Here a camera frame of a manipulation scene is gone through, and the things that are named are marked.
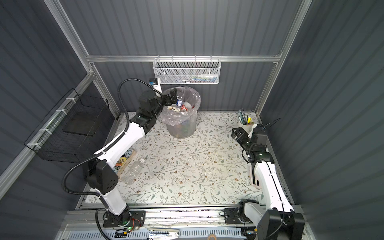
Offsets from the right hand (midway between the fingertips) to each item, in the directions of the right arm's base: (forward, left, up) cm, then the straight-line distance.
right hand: (239, 134), depth 80 cm
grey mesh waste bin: (+13, +32, -13) cm, 37 cm away
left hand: (+16, +38, +19) cm, 45 cm away
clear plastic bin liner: (+22, +28, +5) cm, 36 cm away
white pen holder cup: (+21, -11, -14) cm, 28 cm away
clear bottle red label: (+21, +30, +2) cm, 37 cm away
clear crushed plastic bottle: (-12, +62, -20) cm, 67 cm away
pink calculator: (-19, -8, -19) cm, 28 cm away
